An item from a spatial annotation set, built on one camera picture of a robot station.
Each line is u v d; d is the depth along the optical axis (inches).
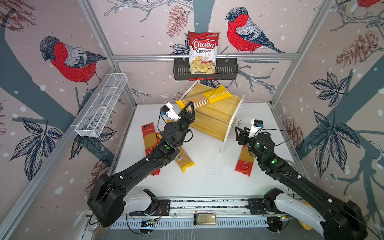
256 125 25.6
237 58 36.1
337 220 15.0
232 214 28.6
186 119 24.3
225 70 37.2
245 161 34.2
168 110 24.3
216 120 27.8
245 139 26.9
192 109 26.1
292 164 33.7
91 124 27.7
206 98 28.6
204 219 26.5
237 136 28.5
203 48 33.0
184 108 25.0
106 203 15.5
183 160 34.4
